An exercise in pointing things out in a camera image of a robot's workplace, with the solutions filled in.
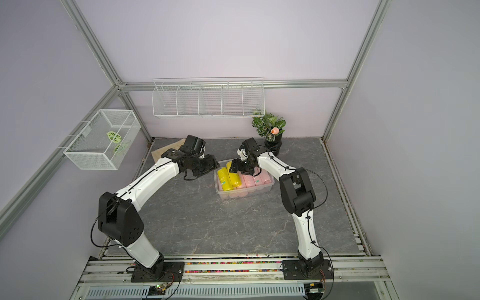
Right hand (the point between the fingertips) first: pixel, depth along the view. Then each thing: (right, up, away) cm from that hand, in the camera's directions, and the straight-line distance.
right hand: (234, 169), depth 97 cm
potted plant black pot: (+22, +13, +11) cm, 28 cm away
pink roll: (+8, -6, -1) cm, 10 cm away
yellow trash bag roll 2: (0, -4, -4) cm, 6 cm away
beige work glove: (-49, +8, +16) cm, 52 cm away
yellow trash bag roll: (-4, -6, -5) cm, 9 cm away
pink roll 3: (+16, -4, -1) cm, 17 cm away
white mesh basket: (-58, +13, -14) cm, 61 cm away
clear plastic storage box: (+4, -11, -4) cm, 12 cm away
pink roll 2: (+12, -6, 0) cm, 13 cm away
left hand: (-8, +1, -12) cm, 14 cm away
